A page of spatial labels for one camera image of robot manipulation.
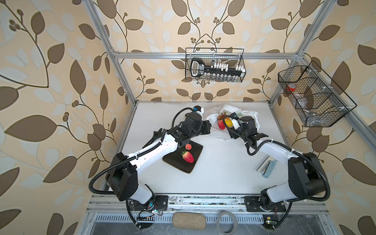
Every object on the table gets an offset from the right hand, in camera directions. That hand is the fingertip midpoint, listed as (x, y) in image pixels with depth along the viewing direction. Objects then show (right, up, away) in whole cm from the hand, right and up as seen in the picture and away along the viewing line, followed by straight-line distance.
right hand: (234, 127), depth 91 cm
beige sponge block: (-28, -42, -25) cm, 56 cm away
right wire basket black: (+37, +14, -18) cm, 44 cm away
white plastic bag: (-7, -5, -1) cm, 9 cm away
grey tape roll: (-7, -43, -24) cm, 49 cm away
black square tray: (-37, -19, -3) cm, 42 cm away
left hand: (-15, +3, -15) cm, 22 cm away
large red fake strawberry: (-30, -18, -5) cm, 35 cm away
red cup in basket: (+34, +24, -3) cm, 42 cm away
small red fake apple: (-29, -12, 0) cm, 32 cm away
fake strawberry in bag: (-6, +1, +11) cm, 13 cm away
